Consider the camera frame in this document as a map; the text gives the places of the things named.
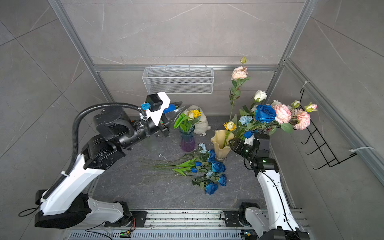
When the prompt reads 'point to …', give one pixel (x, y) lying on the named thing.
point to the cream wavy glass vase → (221, 152)
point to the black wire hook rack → (322, 144)
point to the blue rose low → (222, 179)
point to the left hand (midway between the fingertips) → (180, 101)
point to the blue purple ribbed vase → (187, 142)
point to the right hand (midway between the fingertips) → (233, 142)
